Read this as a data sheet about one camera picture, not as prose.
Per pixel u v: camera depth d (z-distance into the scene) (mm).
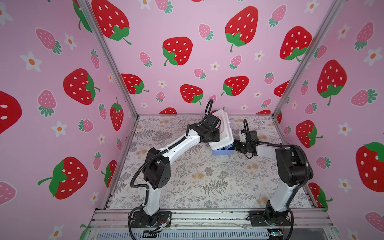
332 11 702
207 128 658
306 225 731
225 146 906
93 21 718
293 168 510
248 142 823
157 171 493
